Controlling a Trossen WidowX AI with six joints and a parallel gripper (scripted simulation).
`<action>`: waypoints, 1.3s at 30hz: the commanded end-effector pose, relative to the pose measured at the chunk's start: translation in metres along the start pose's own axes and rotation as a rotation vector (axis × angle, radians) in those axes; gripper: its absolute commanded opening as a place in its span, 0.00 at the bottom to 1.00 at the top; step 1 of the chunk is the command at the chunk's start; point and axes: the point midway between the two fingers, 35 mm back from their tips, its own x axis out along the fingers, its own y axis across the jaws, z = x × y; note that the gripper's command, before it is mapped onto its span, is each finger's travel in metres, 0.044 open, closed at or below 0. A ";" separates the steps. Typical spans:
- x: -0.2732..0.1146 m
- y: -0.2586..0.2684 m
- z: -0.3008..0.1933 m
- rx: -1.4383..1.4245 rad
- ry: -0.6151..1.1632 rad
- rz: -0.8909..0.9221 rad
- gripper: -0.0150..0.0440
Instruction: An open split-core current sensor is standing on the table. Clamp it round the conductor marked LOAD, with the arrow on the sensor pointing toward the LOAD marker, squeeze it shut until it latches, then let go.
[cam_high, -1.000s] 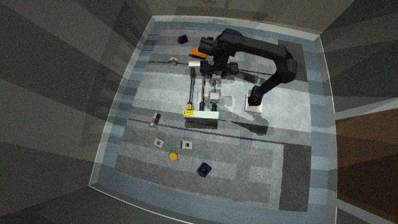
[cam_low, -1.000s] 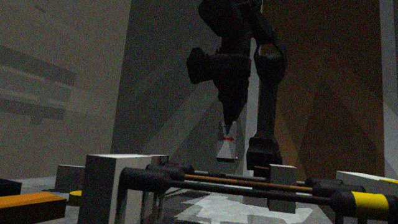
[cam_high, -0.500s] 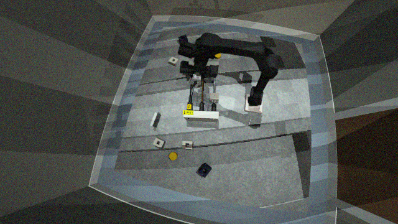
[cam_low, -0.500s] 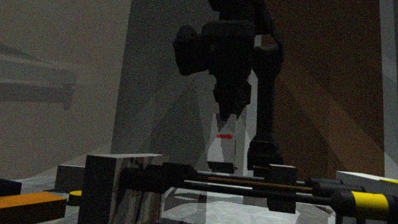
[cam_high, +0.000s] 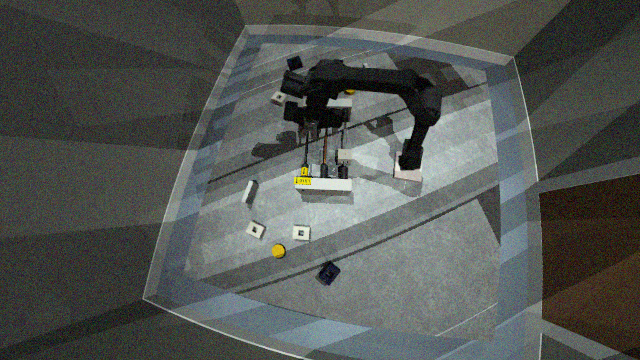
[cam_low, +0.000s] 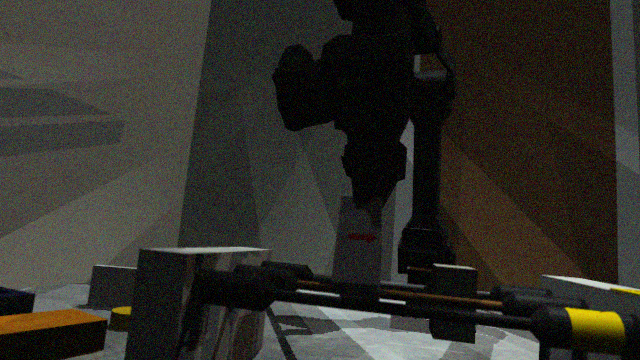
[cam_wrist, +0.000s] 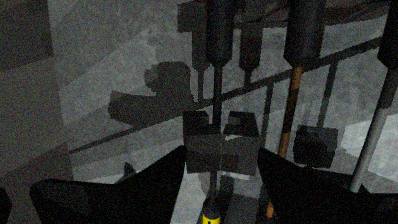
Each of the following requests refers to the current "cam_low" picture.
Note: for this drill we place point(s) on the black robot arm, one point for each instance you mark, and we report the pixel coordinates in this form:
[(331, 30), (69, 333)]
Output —
[(302, 102)]

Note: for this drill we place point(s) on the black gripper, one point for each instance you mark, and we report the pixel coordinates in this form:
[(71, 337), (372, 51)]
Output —
[(374, 108)]

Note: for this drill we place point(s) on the orange rectangular block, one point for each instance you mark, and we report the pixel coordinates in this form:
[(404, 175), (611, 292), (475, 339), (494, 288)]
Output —
[(50, 335)]

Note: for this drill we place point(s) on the yellow cylinder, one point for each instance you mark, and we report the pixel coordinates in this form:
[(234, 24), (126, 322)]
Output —
[(120, 318)]

